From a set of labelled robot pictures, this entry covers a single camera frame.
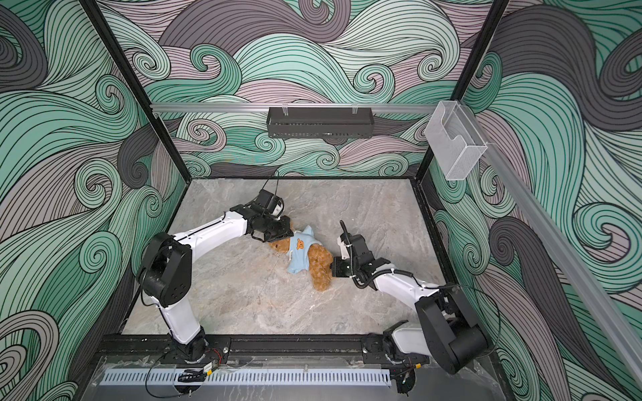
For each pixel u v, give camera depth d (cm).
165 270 48
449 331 41
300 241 87
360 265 67
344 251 79
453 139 78
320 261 88
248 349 74
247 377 70
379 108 95
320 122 97
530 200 60
